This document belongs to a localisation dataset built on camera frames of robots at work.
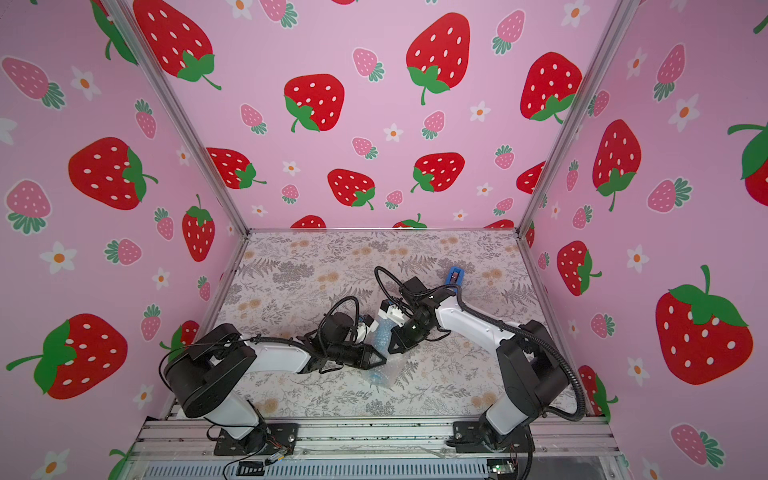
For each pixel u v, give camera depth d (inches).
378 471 27.6
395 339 28.7
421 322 25.0
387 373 31.0
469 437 28.9
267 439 28.7
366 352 30.1
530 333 18.1
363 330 32.1
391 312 30.7
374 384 32.9
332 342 28.1
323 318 28.7
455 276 39.7
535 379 17.3
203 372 18.2
